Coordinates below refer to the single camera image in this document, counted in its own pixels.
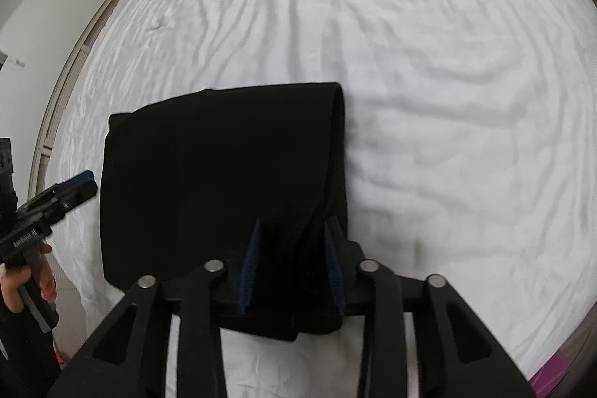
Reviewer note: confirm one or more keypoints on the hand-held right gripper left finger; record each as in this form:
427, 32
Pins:
249, 272

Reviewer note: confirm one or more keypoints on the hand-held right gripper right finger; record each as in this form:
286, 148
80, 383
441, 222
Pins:
336, 272

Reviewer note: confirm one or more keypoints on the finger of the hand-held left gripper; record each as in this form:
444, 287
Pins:
80, 184

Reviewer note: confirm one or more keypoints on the black pants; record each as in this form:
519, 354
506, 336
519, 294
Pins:
210, 169

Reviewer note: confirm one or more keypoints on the person's left hand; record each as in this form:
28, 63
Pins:
46, 281

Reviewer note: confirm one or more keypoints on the person's dark clothing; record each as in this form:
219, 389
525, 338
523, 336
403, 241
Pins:
23, 360

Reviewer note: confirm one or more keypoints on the white bed duvet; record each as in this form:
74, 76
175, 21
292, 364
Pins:
396, 76

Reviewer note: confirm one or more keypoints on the magenta mat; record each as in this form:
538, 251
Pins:
550, 379

